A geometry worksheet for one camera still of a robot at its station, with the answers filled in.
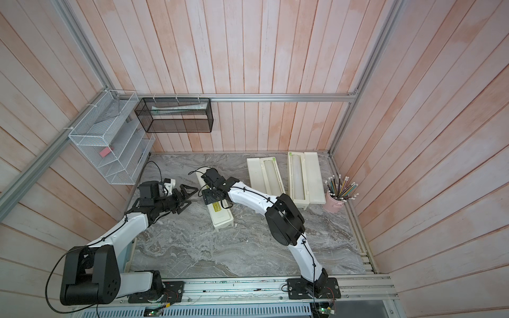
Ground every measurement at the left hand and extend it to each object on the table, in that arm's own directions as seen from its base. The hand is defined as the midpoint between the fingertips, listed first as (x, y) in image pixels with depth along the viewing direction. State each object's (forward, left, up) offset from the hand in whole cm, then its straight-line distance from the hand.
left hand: (195, 197), depth 85 cm
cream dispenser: (-5, -11, -5) cm, 13 cm away
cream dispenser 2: (+18, -27, -5) cm, 33 cm away
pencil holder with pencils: (+5, -66, -4) cm, 66 cm away
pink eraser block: (+13, +38, +15) cm, 43 cm away
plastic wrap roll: (+10, -36, -6) cm, 38 cm away
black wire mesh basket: (+46, +17, +10) cm, 50 cm away
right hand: (+5, -5, -5) cm, 9 cm away
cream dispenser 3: (+13, -53, -6) cm, 54 cm away
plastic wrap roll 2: (+17, -49, -7) cm, 53 cm away
